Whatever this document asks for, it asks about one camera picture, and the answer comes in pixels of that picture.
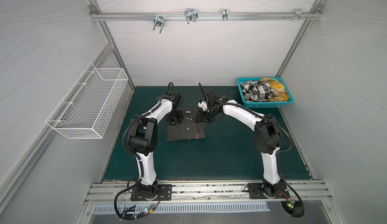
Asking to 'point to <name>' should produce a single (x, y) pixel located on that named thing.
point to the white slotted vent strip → (171, 208)
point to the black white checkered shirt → (256, 91)
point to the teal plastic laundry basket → (263, 105)
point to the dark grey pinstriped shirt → (188, 128)
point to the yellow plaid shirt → (278, 92)
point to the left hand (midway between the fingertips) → (182, 120)
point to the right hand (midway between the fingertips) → (198, 118)
